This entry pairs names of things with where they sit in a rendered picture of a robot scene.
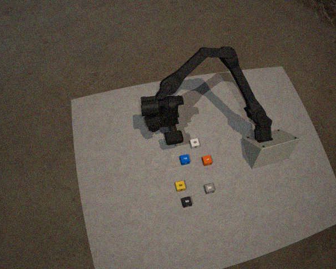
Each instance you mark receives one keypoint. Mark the blue block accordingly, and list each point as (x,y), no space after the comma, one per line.
(184,159)

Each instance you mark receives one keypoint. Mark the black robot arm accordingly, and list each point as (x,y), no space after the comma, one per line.
(168,86)

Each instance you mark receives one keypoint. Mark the olive yellow block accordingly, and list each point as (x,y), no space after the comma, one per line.
(180,186)

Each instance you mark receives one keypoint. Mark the orange block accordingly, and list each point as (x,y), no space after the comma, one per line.
(206,160)

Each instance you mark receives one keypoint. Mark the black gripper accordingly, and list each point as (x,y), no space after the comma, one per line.
(175,136)

